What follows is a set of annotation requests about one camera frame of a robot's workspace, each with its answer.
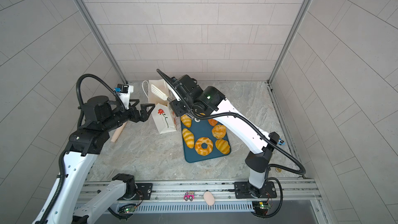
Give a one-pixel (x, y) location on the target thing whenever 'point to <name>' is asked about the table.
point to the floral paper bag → (163, 113)
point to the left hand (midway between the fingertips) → (149, 102)
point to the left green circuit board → (129, 210)
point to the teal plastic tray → (201, 128)
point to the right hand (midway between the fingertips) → (175, 106)
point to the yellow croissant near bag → (186, 121)
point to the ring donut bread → (199, 149)
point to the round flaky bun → (219, 131)
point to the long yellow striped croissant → (188, 138)
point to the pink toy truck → (189, 195)
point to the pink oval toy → (209, 198)
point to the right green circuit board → (265, 206)
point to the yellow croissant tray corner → (223, 146)
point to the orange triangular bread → (212, 122)
